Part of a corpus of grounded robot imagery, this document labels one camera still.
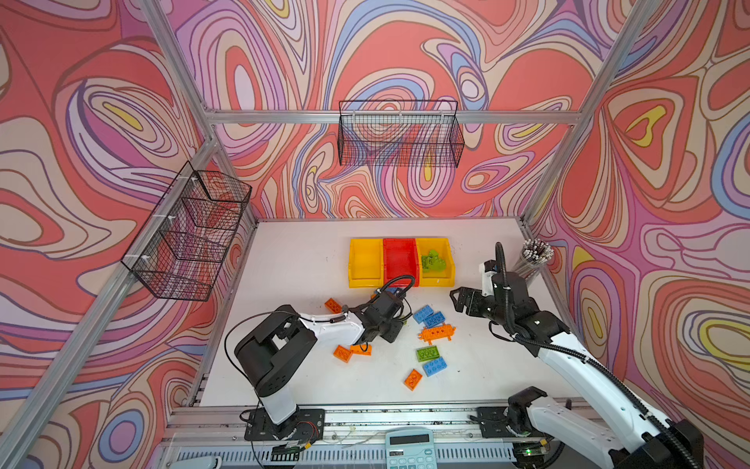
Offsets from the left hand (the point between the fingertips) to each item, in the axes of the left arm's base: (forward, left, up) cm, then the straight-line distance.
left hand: (398, 325), depth 90 cm
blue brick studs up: (+4, -8, 0) cm, 9 cm away
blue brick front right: (-13, -10, 0) cm, 16 cm away
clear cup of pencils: (+14, -41, +17) cm, 46 cm away
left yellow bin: (+24, +11, +1) cm, 26 cm away
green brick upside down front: (-9, -8, +1) cm, 12 cm away
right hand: (0, -18, +14) cm, 23 cm away
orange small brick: (-9, +17, 0) cm, 19 cm away
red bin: (+25, -2, +3) cm, 25 cm away
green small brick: (+27, -14, +3) cm, 30 cm away
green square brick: (+22, -11, +4) cm, 25 cm away
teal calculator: (-32, -1, 0) cm, 32 cm away
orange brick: (+6, +21, +1) cm, 22 cm away
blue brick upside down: (+2, -11, 0) cm, 12 cm away
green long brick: (+21, -15, +4) cm, 26 cm away
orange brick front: (-16, -4, -1) cm, 16 cm away
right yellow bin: (+14, -13, +5) cm, 20 cm away
